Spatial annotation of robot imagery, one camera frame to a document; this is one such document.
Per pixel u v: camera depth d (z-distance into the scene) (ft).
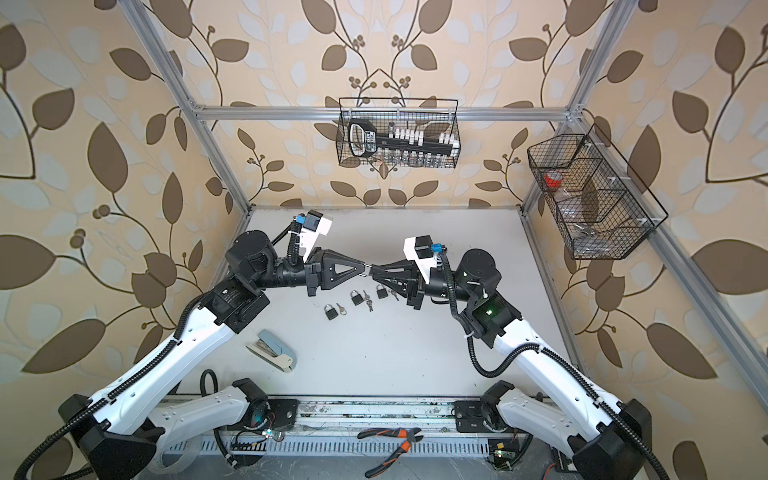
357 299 3.15
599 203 2.47
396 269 1.87
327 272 1.77
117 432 1.28
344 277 1.82
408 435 2.32
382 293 3.16
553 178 2.84
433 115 2.99
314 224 1.70
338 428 2.41
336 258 1.82
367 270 1.85
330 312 3.06
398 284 1.92
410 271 1.80
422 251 1.62
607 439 1.22
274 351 2.70
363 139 2.77
